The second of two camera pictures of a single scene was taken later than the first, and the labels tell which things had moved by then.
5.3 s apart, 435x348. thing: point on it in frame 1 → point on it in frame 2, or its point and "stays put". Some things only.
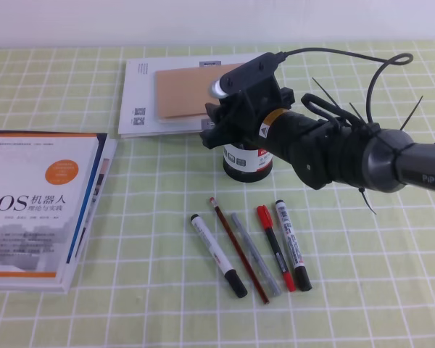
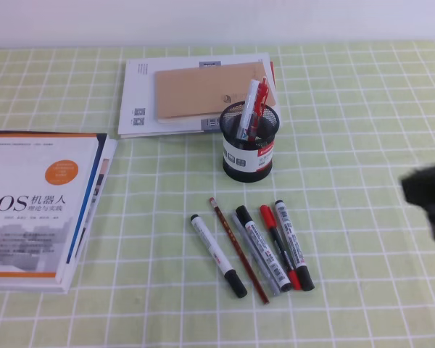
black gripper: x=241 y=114 → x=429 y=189
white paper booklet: x=139 y=111 stays put
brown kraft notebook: x=186 y=92 stays put
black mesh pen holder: x=245 y=164 stays put
